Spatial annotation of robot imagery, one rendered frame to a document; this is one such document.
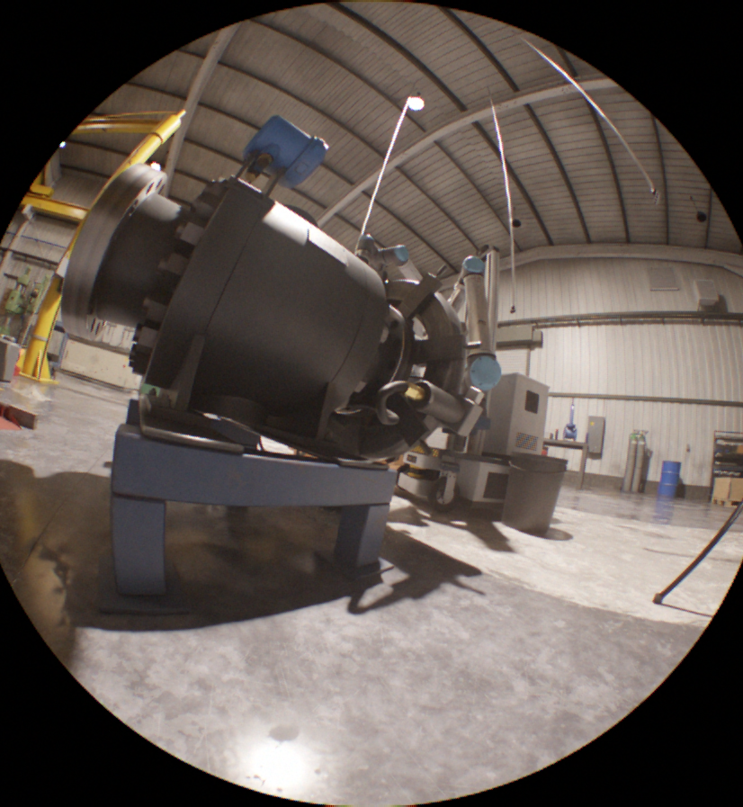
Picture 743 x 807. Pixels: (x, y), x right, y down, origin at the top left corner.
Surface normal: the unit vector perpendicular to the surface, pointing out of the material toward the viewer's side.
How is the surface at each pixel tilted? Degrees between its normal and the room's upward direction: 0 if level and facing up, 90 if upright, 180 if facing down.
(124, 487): 90
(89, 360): 90
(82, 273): 125
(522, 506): 93
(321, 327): 106
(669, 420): 90
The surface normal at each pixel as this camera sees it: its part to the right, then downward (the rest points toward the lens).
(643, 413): -0.73, -0.22
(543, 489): -0.25, -0.11
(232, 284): 0.65, 0.33
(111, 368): 0.51, 0.00
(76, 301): 0.31, 0.80
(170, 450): 0.73, 0.07
